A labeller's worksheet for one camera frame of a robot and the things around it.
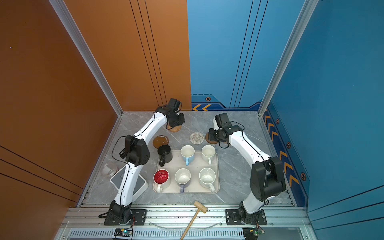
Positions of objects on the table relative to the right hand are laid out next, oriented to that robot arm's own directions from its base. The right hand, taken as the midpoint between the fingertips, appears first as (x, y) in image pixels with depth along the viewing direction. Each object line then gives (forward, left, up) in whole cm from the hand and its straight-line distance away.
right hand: (208, 135), depth 88 cm
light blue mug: (-5, +13, -11) cm, 18 cm away
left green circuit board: (-46, +43, -15) cm, 65 cm away
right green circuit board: (-46, -19, -16) cm, 53 cm away
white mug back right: (-6, 0, -10) cm, 12 cm away
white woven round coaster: (+8, +8, -13) cm, 17 cm away
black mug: (-6, +27, -11) cm, 30 cm away
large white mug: (-20, +1, -13) cm, 24 cm away
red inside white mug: (-20, +28, -12) cm, 36 cm away
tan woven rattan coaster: (+2, +20, +4) cm, 20 cm away
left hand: (+15, +16, -3) cm, 22 cm away
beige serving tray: (-19, +7, -14) cm, 25 cm away
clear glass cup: (-16, +60, -11) cm, 63 cm away
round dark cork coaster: (-6, +1, +5) cm, 8 cm away
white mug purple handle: (-19, +16, -13) cm, 28 cm away
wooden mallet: (-35, +6, -13) cm, 38 cm away
